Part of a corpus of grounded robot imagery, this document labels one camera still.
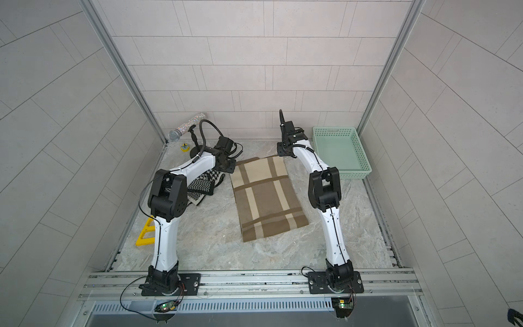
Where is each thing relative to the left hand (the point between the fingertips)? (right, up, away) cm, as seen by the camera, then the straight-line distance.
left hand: (233, 164), depth 103 cm
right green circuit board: (+44, -46, -35) cm, 73 cm away
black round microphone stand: (-21, +8, +5) cm, 23 cm away
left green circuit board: (-14, -44, -38) cm, 60 cm away
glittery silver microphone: (-22, +14, -15) cm, 30 cm away
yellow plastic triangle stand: (-32, -25, -21) cm, 45 cm away
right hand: (+26, +8, +1) cm, 28 cm away
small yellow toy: (-29, +9, +9) cm, 31 cm away
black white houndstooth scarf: (-12, -10, -10) cm, 18 cm away
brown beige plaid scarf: (+17, -16, -12) cm, 27 cm away
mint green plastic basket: (+58, +9, +7) cm, 59 cm away
